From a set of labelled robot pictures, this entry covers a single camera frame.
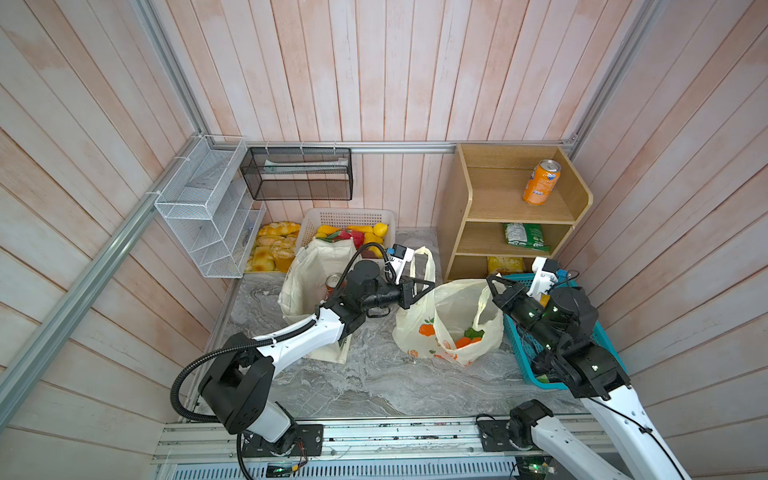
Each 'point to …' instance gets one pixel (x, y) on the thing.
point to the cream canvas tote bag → (303, 287)
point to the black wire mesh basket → (299, 174)
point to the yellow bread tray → (275, 247)
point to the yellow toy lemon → (380, 229)
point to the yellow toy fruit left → (326, 229)
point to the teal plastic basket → (527, 347)
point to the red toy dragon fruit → (357, 235)
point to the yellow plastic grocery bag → (456, 320)
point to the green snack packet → (526, 235)
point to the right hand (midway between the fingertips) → (486, 277)
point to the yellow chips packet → (505, 264)
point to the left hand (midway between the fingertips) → (434, 292)
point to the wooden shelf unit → (507, 201)
